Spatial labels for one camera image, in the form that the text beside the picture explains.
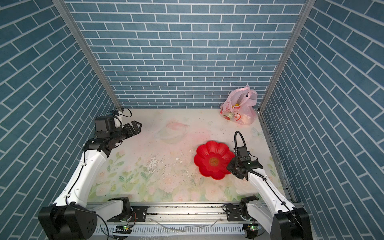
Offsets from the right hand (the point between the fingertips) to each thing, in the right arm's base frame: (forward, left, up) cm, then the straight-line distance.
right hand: (228, 165), depth 85 cm
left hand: (+9, +51, +21) cm, 56 cm away
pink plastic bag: (+43, -9, +7) cm, 44 cm away
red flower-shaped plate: (+6, +9, -6) cm, 12 cm away
